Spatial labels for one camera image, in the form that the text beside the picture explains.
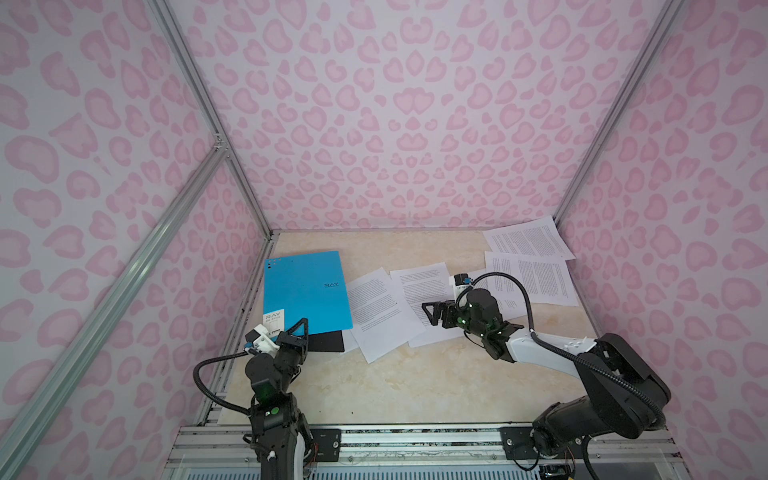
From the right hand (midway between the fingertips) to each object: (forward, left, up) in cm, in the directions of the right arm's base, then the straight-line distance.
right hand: (434, 303), depth 87 cm
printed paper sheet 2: (+14, +1, -11) cm, 17 cm away
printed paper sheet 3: (-5, -16, +14) cm, 22 cm away
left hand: (-8, +33, +6) cm, 35 cm away
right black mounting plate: (-33, -20, -11) cm, 40 cm away
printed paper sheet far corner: (+38, -45, -12) cm, 60 cm away
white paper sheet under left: (-8, +25, -11) cm, 29 cm away
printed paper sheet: (-1, +16, -11) cm, 19 cm away
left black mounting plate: (-34, +27, -10) cm, 44 cm away
